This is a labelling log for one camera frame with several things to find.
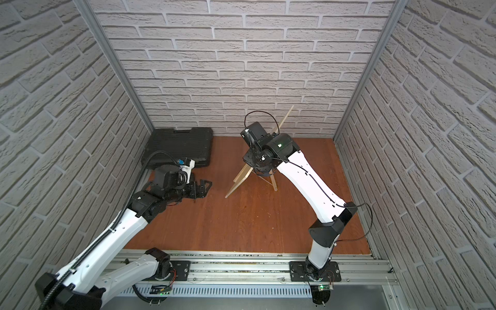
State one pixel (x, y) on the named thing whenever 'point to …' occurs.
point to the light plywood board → (248, 168)
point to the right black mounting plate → (298, 272)
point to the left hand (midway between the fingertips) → (206, 180)
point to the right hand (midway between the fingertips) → (253, 160)
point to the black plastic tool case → (169, 146)
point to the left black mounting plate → (180, 270)
